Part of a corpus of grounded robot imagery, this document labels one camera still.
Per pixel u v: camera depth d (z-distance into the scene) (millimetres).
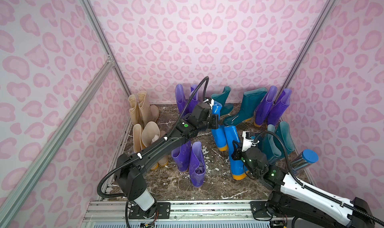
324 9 738
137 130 798
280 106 855
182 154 652
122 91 1097
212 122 665
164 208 745
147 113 892
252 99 903
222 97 900
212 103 687
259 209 737
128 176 412
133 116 849
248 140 641
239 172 736
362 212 400
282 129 714
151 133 783
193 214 723
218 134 784
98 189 391
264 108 896
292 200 605
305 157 703
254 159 549
